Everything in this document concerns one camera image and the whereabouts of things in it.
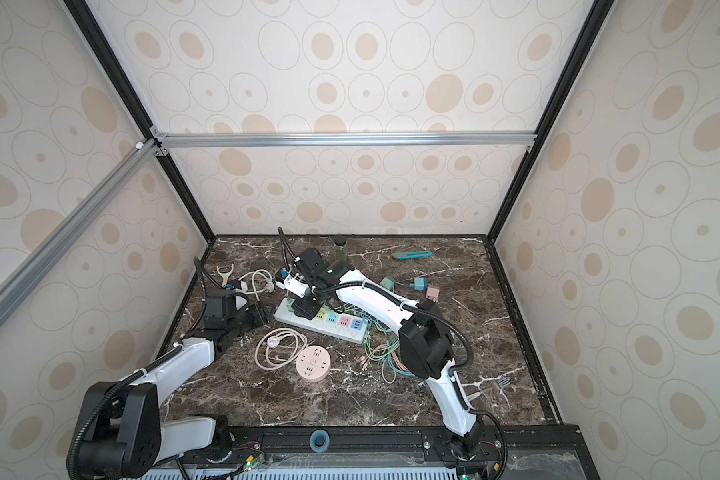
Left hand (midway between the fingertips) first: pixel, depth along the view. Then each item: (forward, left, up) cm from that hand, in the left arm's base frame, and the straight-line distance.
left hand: (275, 302), depth 89 cm
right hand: (-1, -9, +2) cm, 9 cm away
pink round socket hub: (-15, -12, -8) cm, 21 cm away
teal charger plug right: (+13, -46, -9) cm, 48 cm away
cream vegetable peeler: (+16, +23, -9) cm, 30 cm away
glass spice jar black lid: (+25, -18, -4) cm, 31 cm away
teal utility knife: (+27, -43, -10) cm, 52 cm away
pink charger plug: (+9, -49, -8) cm, 51 cm away
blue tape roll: (-34, -14, -8) cm, 38 cm away
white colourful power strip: (-3, -15, -7) cm, 16 cm away
